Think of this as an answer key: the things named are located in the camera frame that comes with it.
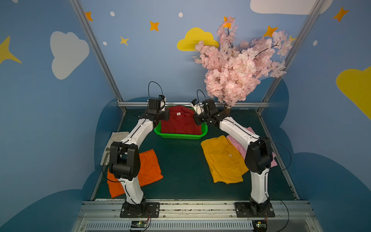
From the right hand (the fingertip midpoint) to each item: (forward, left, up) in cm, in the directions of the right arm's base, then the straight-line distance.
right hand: (196, 114), depth 92 cm
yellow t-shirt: (-25, -21, -20) cm, 38 cm away
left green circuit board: (-59, +27, -20) cm, 68 cm away
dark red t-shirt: (0, +10, -7) cm, 12 cm away
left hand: (+1, +20, +2) cm, 20 cm away
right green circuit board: (-56, -35, -23) cm, 70 cm away
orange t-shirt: (-33, +27, -19) cm, 47 cm away
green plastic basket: (-5, +27, -13) cm, 30 cm away
